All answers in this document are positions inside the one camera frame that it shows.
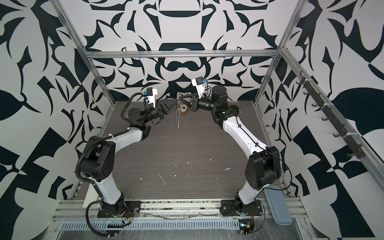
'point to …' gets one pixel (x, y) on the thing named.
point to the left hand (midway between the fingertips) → (178, 98)
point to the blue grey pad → (279, 205)
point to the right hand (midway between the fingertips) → (180, 98)
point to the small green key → (181, 106)
